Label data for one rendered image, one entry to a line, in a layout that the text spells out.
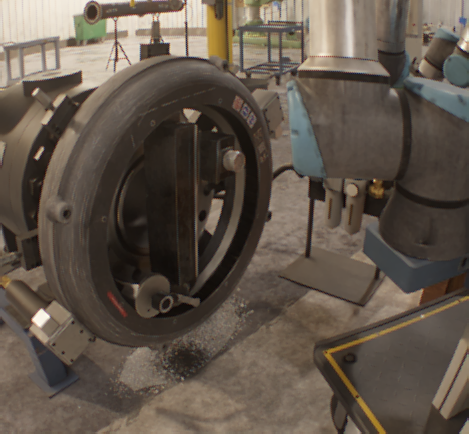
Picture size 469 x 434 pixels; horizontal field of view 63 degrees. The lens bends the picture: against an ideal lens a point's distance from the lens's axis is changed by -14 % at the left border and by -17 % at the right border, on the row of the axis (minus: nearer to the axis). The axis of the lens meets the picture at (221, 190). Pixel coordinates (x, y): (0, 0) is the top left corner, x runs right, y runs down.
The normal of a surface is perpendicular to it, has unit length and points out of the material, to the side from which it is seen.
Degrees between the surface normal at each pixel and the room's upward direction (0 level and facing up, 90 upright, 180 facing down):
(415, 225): 70
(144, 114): 90
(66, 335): 90
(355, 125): 78
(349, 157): 105
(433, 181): 90
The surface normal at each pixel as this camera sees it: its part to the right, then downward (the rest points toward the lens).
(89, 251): 0.78, 0.24
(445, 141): -0.22, 0.30
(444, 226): -0.17, 0.07
